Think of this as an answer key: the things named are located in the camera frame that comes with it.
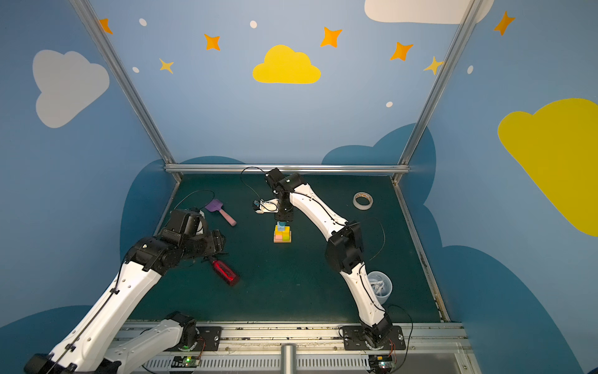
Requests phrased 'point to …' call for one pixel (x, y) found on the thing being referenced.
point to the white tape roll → (363, 206)
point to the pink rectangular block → (278, 238)
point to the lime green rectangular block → (286, 238)
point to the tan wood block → (283, 241)
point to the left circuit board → (185, 361)
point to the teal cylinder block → (282, 224)
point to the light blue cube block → (281, 228)
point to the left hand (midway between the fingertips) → (220, 241)
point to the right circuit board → (380, 363)
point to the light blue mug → (381, 285)
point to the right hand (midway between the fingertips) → (284, 209)
